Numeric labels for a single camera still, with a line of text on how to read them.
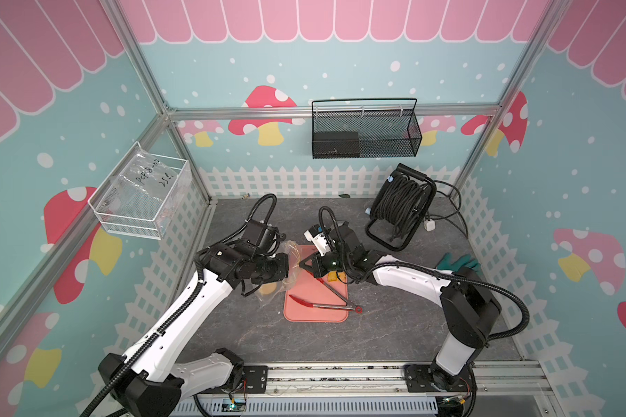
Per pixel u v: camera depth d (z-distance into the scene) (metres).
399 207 0.90
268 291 0.83
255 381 0.75
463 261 0.98
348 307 0.85
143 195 0.72
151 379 0.38
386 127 0.94
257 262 0.60
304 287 0.94
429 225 1.06
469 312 0.46
